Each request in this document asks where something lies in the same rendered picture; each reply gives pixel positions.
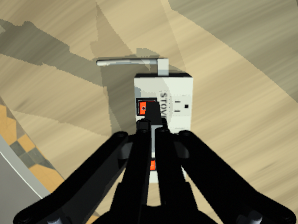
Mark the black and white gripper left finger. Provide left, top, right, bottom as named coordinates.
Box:
left=13, top=102, right=153, bottom=224

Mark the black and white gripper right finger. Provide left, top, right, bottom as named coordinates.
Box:
left=153, top=102, right=297, bottom=224

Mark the white power strip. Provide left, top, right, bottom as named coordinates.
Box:
left=96, top=58, right=193, bottom=183

